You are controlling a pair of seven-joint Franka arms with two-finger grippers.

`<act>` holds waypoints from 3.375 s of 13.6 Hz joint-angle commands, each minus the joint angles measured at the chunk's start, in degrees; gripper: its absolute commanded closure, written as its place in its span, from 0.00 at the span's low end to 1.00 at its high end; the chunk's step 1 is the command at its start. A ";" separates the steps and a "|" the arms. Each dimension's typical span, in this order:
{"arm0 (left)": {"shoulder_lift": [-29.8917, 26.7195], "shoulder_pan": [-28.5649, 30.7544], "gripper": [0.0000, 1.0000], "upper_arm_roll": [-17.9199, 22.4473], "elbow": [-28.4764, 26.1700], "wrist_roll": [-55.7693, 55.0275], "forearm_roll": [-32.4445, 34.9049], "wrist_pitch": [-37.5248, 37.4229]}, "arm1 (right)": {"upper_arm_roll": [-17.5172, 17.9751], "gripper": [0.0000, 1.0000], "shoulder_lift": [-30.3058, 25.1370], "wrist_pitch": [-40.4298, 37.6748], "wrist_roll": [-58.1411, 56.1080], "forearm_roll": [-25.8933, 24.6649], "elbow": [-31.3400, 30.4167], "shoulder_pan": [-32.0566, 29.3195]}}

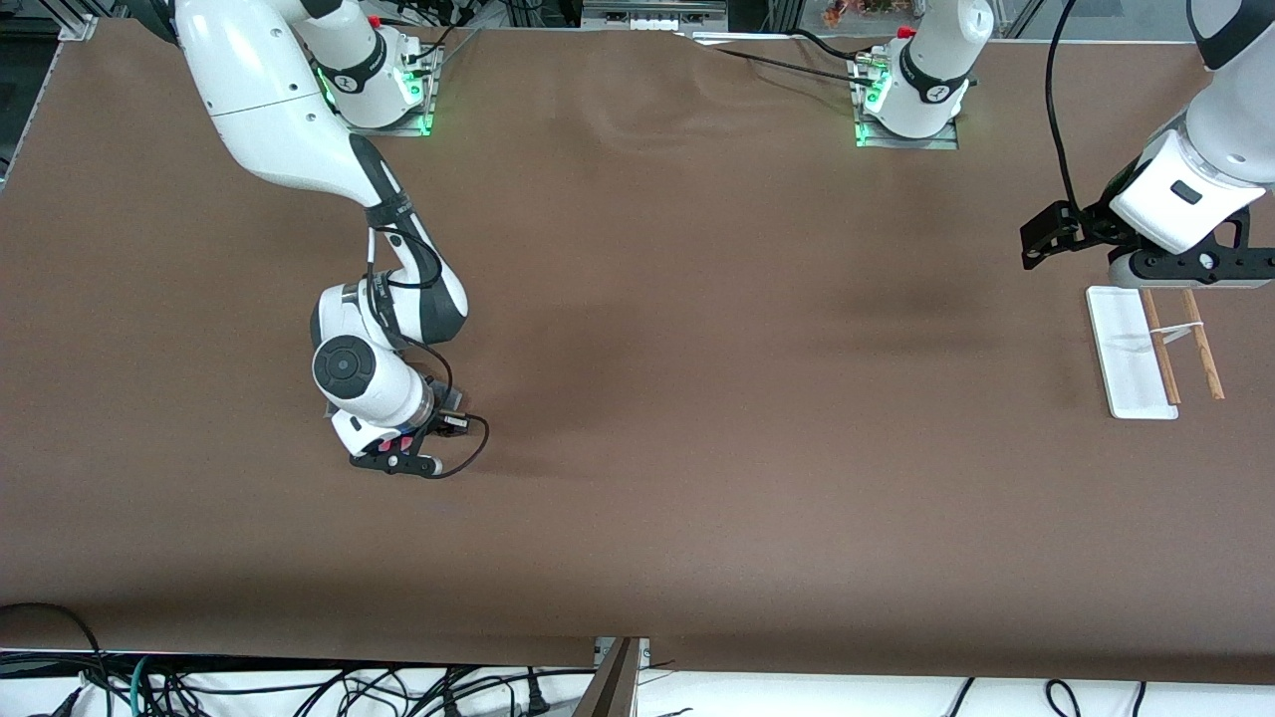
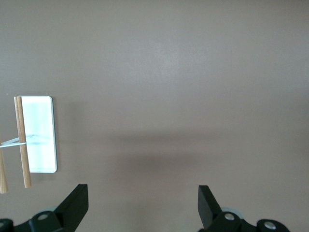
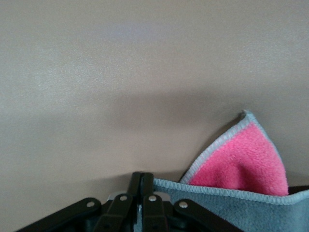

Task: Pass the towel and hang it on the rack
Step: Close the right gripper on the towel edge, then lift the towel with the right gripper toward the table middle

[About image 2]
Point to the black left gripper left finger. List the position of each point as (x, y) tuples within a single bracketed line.
[(70, 212)]

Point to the white rack with wooden bars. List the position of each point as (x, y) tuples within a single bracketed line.
[(41, 133)]

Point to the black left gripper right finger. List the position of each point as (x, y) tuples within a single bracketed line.
[(208, 212)]

